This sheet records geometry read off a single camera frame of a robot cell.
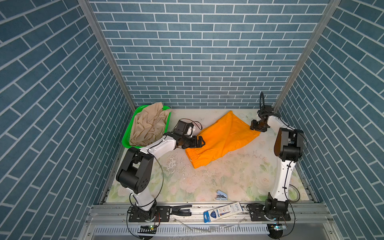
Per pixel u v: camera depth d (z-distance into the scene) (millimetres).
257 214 736
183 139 736
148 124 1042
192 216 741
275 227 720
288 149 607
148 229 722
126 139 937
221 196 788
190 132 806
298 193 804
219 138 988
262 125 908
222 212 737
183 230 770
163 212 743
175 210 732
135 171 464
